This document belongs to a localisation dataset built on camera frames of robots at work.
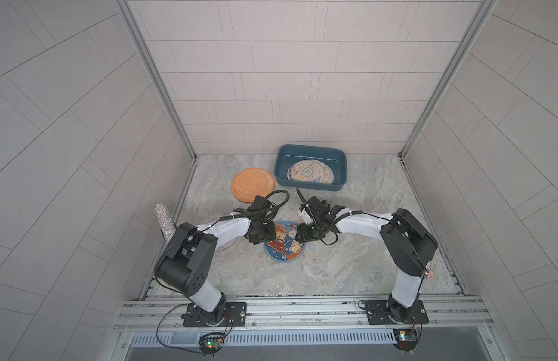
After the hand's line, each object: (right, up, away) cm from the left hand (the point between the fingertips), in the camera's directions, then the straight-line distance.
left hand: (276, 235), depth 90 cm
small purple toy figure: (+54, -10, -13) cm, 57 cm away
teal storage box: (+28, +33, +20) cm, 48 cm away
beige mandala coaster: (+16, +26, +18) cm, 36 cm away
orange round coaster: (-14, +21, +15) cm, 29 cm away
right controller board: (+41, -25, -22) cm, 53 cm away
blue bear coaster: (+3, -3, -5) cm, 7 cm away
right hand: (+9, -1, -1) cm, 9 cm away
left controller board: (-17, -24, -26) cm, 39 cm away
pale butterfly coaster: (-20, -3, -5) cm, 21 cm away
